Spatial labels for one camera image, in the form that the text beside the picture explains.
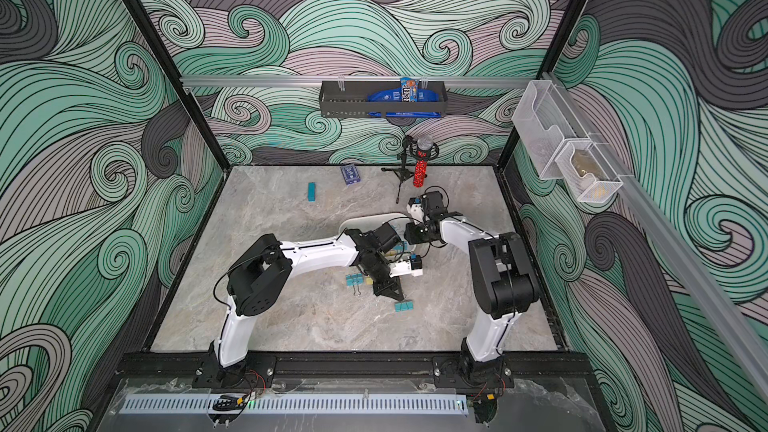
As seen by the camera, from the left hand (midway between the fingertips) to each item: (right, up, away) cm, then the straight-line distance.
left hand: (402, 291), depth 83 cm
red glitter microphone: (+8, +42, +8) cm, 44 cm away
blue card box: (-18, +35, +34) cm, 52 cm away
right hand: (+5, +14, +14) cm, 21 cm away
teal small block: (-33, +28, +31) cm, 53 cm away
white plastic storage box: (-10, +18, +14) cm, 25 cm away
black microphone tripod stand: (+2, +36, +28) cm, 46 cm away
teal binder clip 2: (0, -4, 0) cm, 4 cm away
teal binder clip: (-14, +2, +4) cm, 14 cm away
